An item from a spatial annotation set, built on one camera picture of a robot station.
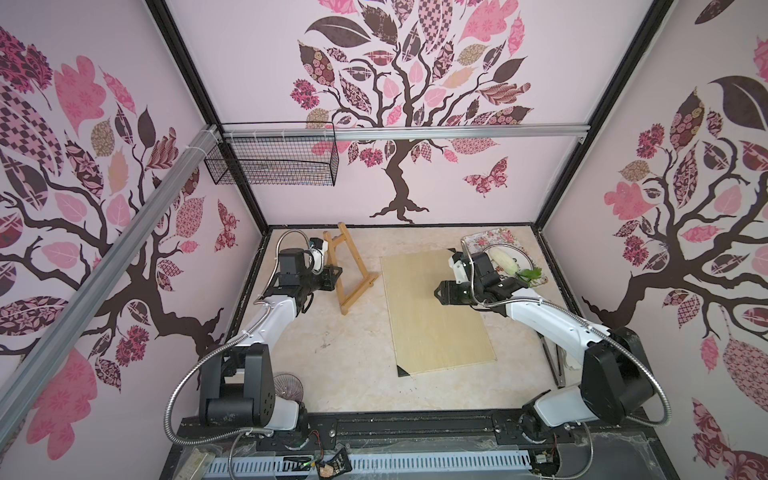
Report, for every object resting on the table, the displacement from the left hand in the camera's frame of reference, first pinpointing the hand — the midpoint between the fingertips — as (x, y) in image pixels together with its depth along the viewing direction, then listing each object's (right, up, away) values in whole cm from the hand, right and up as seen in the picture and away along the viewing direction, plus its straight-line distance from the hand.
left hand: (340, 273), depth 89 cm
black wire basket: (-22, +39, +6) cm, 45 cm away
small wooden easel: (-2, +9, -5) cm, 11 cm away
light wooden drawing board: (+28, -19, +2) cm, 34 cm away
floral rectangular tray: (+65, -2, +13) cm, 67 cm away
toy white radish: (+57, +3, +15) cm, 59 cm away
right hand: (+31, -5, -2) cm, 31 cm away
